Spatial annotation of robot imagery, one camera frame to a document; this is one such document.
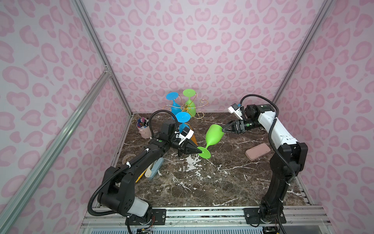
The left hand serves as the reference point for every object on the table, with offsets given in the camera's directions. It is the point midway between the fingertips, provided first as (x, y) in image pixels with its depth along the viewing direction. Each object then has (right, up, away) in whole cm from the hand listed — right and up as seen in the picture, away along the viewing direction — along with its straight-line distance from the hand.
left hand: (201, 152), depth 68 cm
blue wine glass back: (-16, +30, +17) cm, 38 cm away
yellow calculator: (-35, -17, +18) cm, 43 cm away
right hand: (+12, +11, +5) cm, 17 cm away
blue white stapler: (-27, -13, +20) cm, 36 cm away
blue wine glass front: (-9, +17, +4) cm, 19 cm away
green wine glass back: (-6, +24, +20) cm, 32 cm away
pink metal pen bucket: (-37, +12, +30) cm, 49 cm away
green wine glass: (+6, +8, +4) cm, 11 cm away
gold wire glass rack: (-10, +23, +12) cm, 27 cm away
